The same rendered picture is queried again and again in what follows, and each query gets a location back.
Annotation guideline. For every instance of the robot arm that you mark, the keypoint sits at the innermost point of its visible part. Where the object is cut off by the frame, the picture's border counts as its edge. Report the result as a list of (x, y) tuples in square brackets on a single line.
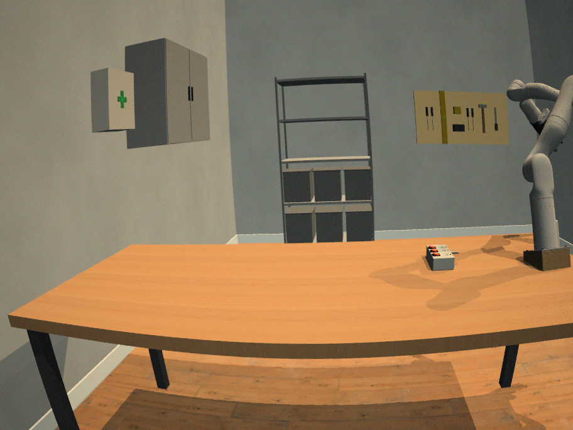
[(537, 167)]

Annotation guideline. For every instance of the beige power strip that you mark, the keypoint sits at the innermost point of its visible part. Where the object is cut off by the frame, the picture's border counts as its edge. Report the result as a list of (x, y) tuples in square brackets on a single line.
[(440, 257)]

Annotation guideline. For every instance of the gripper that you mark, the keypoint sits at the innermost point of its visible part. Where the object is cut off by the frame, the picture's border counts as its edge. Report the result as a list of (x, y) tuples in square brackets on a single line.
[(538, 119)]

